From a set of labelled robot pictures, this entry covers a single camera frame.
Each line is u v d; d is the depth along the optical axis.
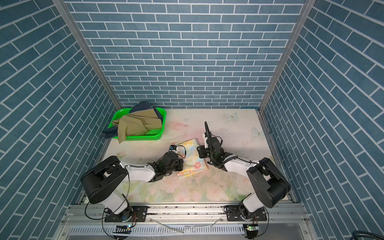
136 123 0.92
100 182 0.45
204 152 0.81
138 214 0.74
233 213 0.74
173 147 0.83
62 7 0.70
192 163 0.89
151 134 1.05
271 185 0.45
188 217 0.74
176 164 0.74
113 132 0.90
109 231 0.70
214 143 0.69
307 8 0.71
